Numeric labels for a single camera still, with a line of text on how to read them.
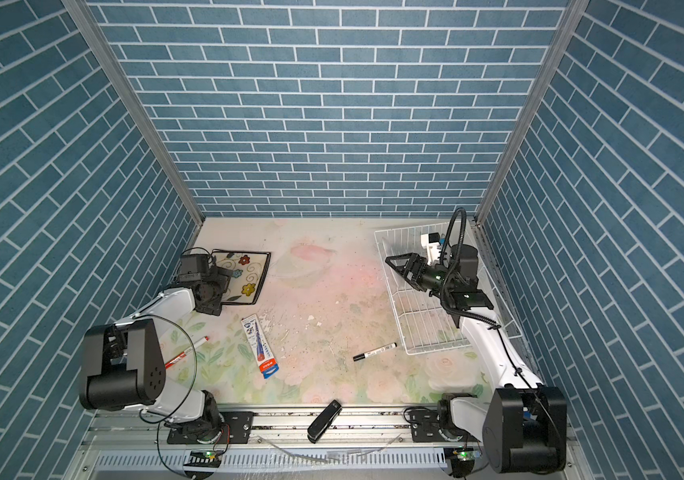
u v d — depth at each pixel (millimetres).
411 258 697
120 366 444
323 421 728
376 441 733
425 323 889
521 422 397
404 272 694
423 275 693
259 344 866
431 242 735
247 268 1017
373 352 862
